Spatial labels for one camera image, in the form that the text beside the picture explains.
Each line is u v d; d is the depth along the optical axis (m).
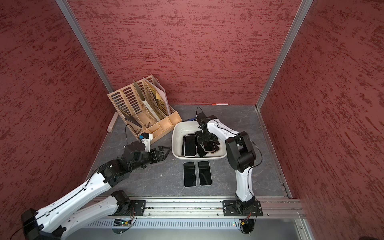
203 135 0.83
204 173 0.86
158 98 0.90
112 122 1.09
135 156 0.54
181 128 1.02
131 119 1.13
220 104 1.23
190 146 0.92
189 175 0.87
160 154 0.65
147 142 0.66
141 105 1.09
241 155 0.52
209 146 0.97
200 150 0.90
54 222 0.41
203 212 0.74
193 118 1.10
